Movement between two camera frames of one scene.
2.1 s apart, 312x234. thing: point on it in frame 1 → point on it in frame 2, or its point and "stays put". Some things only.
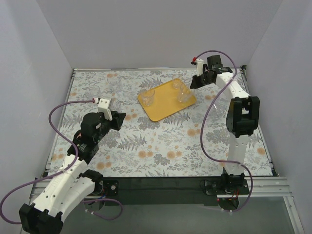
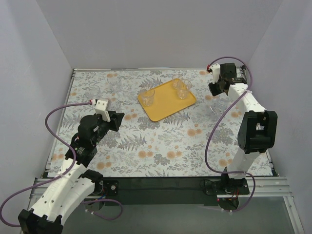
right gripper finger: x=202 y=82 → x=215 y=89
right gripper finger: x=196 y=82 → x=213 y=87
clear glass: x=147 y=96 stays put
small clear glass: x=176 y=81 stays put
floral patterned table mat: x=196 y=142 stays put
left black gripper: x=113 y=120 stays put
